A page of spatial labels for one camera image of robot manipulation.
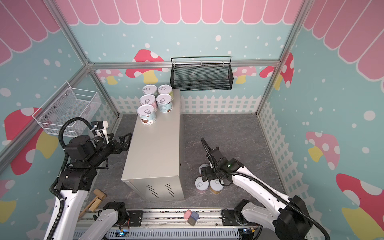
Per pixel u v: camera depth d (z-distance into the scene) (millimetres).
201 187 792
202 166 868
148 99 711
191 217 740
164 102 699
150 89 758
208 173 700
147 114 648
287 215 388
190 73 969
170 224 738
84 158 470
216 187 794
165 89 759
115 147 587
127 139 625
